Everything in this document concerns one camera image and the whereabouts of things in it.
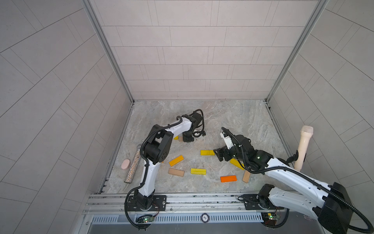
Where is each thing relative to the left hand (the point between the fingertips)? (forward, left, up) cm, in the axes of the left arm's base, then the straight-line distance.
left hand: (188, 135), depth 99 cm
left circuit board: (-46, +18, +4) cm, 50 cm away
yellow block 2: (-13, -12, +2) cm, 18 cm away
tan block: (-5, +4, +3) cm, 7 cm away
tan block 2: (-25, +6, +2) cm, 26 cm away
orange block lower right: (-28, -23, +2) cm, 36 cm away
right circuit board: (-46, -40, +2) cm, 61 cm away
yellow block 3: (-25, -7, +2) cm, 26 cm away
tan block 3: (-27, -33, +2) cm, 43 cm away
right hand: (-16, -18, +13) cm, 27 cm away
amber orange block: (-17, +7, 0) cm, 19 cm away
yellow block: (-20, +4, +32) cm, 38 cm away
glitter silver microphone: (-27, +30, +5) cm, 41 cm away
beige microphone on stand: (-17, -54, +32) cm, 65 cm away
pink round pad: (-21, +36, +2) cm, 41 cm away
